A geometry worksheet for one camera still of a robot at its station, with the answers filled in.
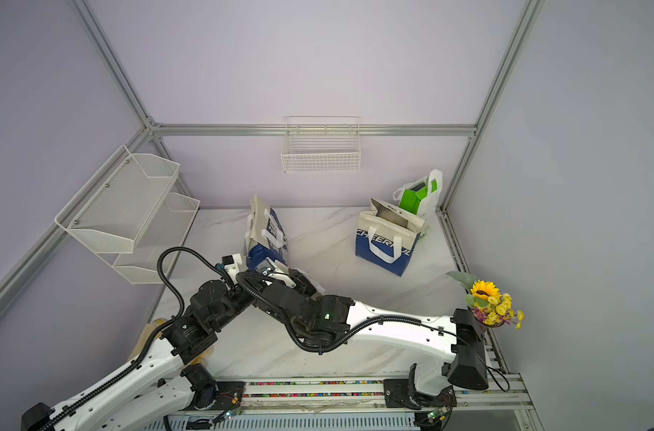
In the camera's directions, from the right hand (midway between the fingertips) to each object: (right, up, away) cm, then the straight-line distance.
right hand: (289, 278), depth 69 cm
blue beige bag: (-10, +11, +15) cm, 21 cm away
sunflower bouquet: (+50, -6, -4) cm, 50 cm away
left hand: (-3, +2, +1) cm, 3 cm away
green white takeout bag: (+40, +24, +17) cm, 49 cm away
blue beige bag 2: (+29, +11, +16) cm, 34 cm away
